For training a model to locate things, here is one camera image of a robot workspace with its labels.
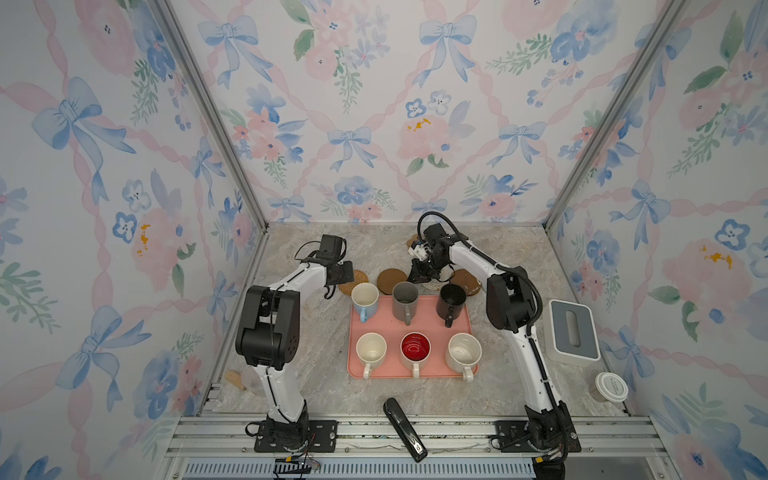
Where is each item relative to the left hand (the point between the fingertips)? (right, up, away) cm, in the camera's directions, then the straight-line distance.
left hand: (347, 270), depth 99 cm
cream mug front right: (+35, -23, -13) cm, 44 cm away
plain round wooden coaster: (+13, -3, +5) cm, 15 cm away
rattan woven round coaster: (+4, -2, +5) cm, 7 cm away
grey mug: (+19, -9, -6) cm, 22 cm away
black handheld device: (+18, -37, -27) cm, 49 cm away
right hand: (+21, -3, +4) cm, 21 cm away
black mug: (+34, -10, -4) cm, 35 cm away
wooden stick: (-28, -29, -17) cm, 44 cm away
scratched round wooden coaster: (+33, -1, -25) cm, 42 cm away
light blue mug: (+7, -8, -8) cm, 13 cm away
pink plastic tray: (+26, -16, -6) cm, 31 cm away
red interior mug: (+21, -23, -12) cm, 34 cm away
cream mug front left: (+9, -23, -13) cm, 28 cm away
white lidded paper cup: (+71, -29, -23) cm, 80 cm away
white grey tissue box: (+66, -18, -13) cm, 70 cm away
